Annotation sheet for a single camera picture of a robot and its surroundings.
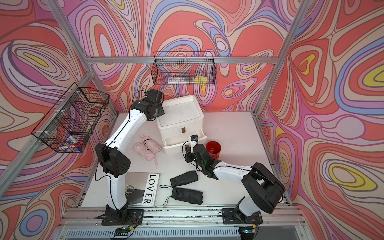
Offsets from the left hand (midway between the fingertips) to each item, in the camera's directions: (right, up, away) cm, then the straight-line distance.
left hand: (160, 111), depth 89 cm
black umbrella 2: (+16, -45, -12) cm, 49 cm away
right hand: (+16, -24, -2) cm, 29 cm away
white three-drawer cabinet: (+14, -4, -3) cm, 15 cm away
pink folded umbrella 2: (-11, -25, +5) cm, 28 cm away
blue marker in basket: (-40, -14, -16) cm, 45 cm away
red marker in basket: (-31, -17, -25) cm, 43 cm away
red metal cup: (+32, -22, -2) cm, 39 cm away
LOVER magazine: (-8, -42, -10) cm, 44 cm away
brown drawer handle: (+15, -11, -4) cm, 19 cm away
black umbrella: (+16, -38, -5) cm, 42 cm away
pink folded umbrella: (-5, -23, +7) cm, 24 cm away
